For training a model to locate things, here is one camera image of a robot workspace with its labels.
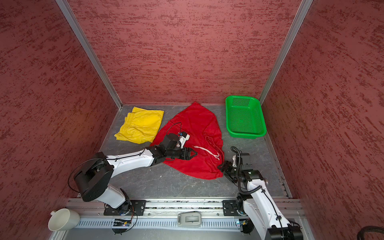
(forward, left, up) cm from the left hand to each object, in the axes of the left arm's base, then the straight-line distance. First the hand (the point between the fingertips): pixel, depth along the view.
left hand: (193, 156), depth 83 cm
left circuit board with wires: (-31, +37, -13) cm, 49 cm away
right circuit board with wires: (-31, -27, -11) cm, 43 cm away
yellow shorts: (+27, +39, -9) cm, 49 cm away
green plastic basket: (+37, -39, -9) cm, 54 cm away
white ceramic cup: (-30, +59, -3) cm, 66 cm away
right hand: (-7, -15, -6) cm, 17 cm away
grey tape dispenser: (-29, +1, -7) cm, 30 cm away
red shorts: (+25, -6, -6) cm, 26 cm away
